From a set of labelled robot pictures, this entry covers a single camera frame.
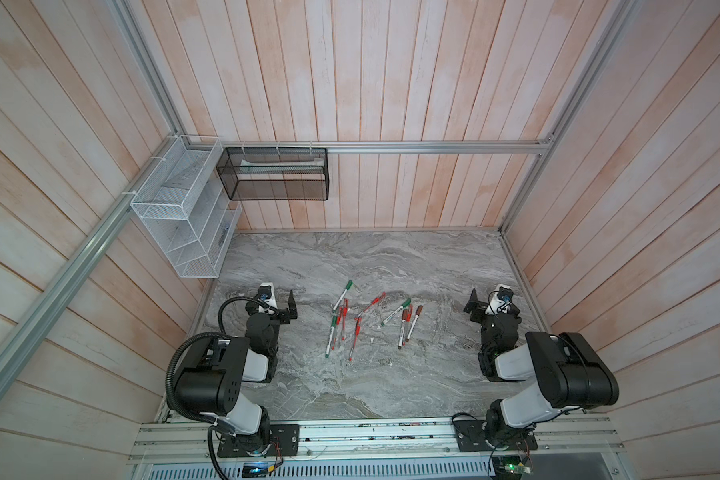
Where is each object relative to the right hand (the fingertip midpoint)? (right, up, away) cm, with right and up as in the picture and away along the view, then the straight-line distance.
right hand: (489, 291), depth 90 cm
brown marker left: (-27, -13, +3) cm, 30 cm away
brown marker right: (-20, -8, +8) cm, 23 cm away
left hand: (-66, -1, +1) cm, 66 cm away
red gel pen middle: (-47, -11, +5) cm, 49 cm away
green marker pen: (-45, -1, +13) cm, 46 cm away
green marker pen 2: (-49, -14, +2) cm, 51 cm away
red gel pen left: (-45, -8, +7) cm, 46 cm away
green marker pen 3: (-25, -6, +8) cm, 27 cm away
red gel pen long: (-41, -14, +3) cm, 43 cm away
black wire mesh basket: (-70, +40, +13) cm, 82 cm away
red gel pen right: (-24, -9, +5) cm, 26 cm away
